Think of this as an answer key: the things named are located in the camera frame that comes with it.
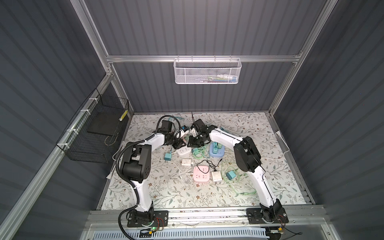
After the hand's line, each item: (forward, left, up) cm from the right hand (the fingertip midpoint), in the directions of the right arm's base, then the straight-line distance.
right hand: (189, 147), depth 98 cm
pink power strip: (-18, -8, 0) cm, 20 cm away
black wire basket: (-9, +45, +27) cm, 53 cm away
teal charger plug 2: (-7, +13, +1) cm, 15 cm away
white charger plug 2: (-20, -17, 0) cm, 26 cm away
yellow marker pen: (0, +34, +29) cm, 44 cm away
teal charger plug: (-19, -25, -1) cm, 31 cm away
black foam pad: (-2, +41, +28) cm, 50 cm away
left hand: (+3, +4, +3) cm, 6 cm away
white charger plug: (-11, +1, 0) cm, 11 cm away
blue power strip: (-5, -17, +5) cm, 19 cm away
